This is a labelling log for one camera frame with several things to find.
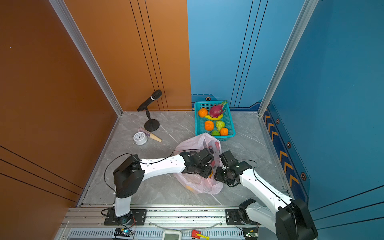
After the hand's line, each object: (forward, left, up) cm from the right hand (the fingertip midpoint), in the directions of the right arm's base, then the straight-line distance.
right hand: (215, 178), depth 82 cm
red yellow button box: (-25, +10, -3) cm, 27 cm away
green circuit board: (-24, +45, -5) cm, 52 cm away
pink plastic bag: (-6, +11, +8) cm, 15 cm away
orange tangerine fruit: (+37, +2, +1) cm, 38 cm away
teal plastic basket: (+43, +8, -2) cm, 44 cm away
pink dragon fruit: (+48, -4, +6) cm, 49 cm away
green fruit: (+29, -2, +3) cm, 30 cm away
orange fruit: (+49, +6, +3) cm, 49 cm away
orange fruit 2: (+30, -8, +3) cm, 32 cm away
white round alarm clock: (+27, +48, +1) cm, 55 cm away
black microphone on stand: (+41, +45, -1) cm, 61 cm away
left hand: (+4, +3, +1) cm, 5 cm away
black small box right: (-24, -15, -7) cm, 30 cm away
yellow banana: (+45, -1, 0) cm, 45 cm away
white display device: (-25, +21, -1) cm, 33 cm away
